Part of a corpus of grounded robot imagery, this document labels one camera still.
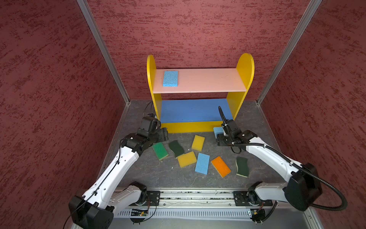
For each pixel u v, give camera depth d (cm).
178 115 92
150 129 57
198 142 95
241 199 73
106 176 42
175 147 93
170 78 74
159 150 89
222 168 84
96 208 37
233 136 62
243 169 85
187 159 87
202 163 85
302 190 41
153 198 74
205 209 71
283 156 46
